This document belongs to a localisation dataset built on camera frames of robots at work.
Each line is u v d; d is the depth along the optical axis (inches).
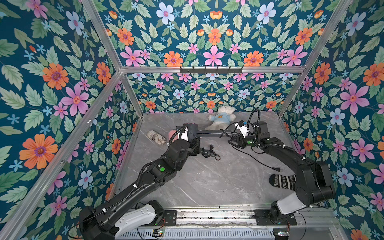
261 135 27.1
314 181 17.8
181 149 19.8
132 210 22.4
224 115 42.0
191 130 26.5
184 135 23.8
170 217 28.9
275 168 35.4
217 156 37.5
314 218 29.6
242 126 30.6
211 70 36.5
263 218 28.7
